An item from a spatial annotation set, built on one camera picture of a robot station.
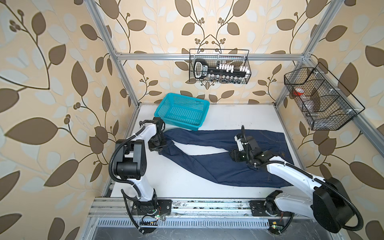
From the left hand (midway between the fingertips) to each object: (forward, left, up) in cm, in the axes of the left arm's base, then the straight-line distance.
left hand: (161, 147), depth 91 cm
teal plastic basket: (+34, -10, -4) cm, 36 cm away
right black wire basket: (+10, -85, +30) cm, 91 cm away
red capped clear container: (+21, -77, +29) cm, 85 cm away
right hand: (-4, -44, +2) cm, 44 cm away
